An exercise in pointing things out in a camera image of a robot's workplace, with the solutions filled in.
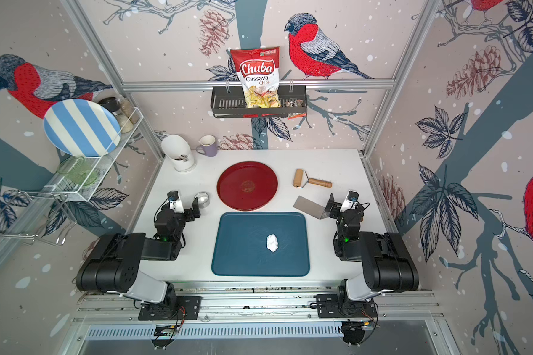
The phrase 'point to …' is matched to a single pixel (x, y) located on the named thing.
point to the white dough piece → (272, 242)
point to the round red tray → (247, 186)
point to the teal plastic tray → (260, 244)
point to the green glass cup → (75, 167)
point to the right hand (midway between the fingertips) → (342, 194)
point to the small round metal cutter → (203, 199)
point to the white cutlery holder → (178, 150)
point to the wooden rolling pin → (300, 179)
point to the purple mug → (207, 146)
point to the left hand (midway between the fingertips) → (189, 194)
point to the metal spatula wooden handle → (311, 208)
